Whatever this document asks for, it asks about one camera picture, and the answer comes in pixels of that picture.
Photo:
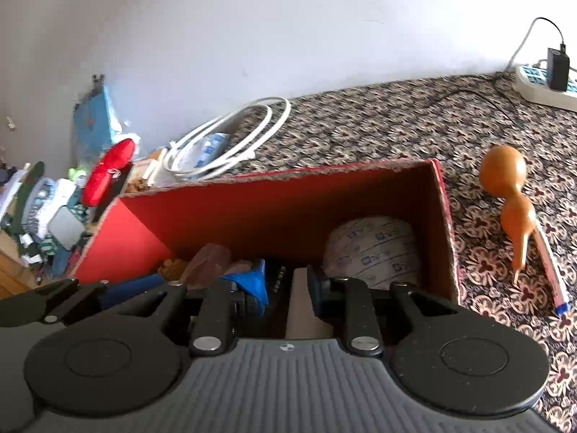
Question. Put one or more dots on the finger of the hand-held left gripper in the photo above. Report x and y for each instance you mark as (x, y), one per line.
(135, 285)

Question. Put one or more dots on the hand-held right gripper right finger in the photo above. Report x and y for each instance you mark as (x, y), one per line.
(321, 295)

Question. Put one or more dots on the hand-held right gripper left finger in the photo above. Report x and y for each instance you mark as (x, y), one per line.
(252, 288)

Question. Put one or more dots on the printed clear tape roll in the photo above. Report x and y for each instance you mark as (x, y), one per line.
(374, 248)

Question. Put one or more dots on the red cardboard box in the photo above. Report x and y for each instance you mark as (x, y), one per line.
(270, 207)

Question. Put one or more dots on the brown gourd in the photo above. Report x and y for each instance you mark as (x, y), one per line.
(502, 171)

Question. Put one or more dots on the white pen with blue cap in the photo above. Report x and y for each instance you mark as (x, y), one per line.
(552, 275)

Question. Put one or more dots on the black ribbed object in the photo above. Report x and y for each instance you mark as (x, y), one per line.
(276, 277)

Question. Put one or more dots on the brown lumpy object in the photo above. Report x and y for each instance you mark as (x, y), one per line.
(171, 268)

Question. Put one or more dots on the brown plastic object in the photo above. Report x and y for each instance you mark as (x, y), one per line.
(207, 261)

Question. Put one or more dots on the grey square card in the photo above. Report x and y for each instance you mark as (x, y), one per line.
(65, 230)

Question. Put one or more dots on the small wooden box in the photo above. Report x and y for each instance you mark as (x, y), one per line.
(144, 171)

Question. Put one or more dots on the red oval case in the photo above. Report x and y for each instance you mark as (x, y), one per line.
(110, 171)

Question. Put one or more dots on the blue and white packet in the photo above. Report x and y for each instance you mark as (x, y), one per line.
(209, 146)

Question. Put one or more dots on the blue plastic bag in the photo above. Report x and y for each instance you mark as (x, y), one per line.
(94, 117)

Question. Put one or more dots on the floral patterned cloth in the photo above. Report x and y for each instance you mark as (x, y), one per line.
(383, 126)

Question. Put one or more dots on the white power strip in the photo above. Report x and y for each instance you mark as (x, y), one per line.
(532, 88)

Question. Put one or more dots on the black charger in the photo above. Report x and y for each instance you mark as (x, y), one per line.
(558, 70)

